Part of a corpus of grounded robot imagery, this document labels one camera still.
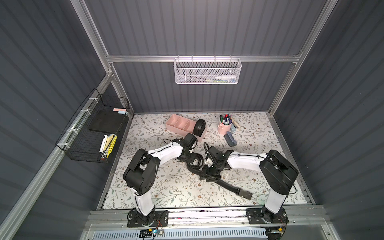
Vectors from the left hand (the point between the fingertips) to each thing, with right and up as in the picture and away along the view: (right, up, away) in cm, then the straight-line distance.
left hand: (190, 160), depth 92 cm
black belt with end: (+3, -2, +1) cm, 4 cm away
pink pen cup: (+23, +23, +7) cm, 34 cm away
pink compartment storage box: (-6, +21, +18) cm, 29 cm away
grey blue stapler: (+27, +12, +7) cm, 30 cm away
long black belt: (+6, +20, +4) cm, 21 cm away
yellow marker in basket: (-36, +14, -21) cm, 44 cm away
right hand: (+8, -10, -7) cm, 15 cm away
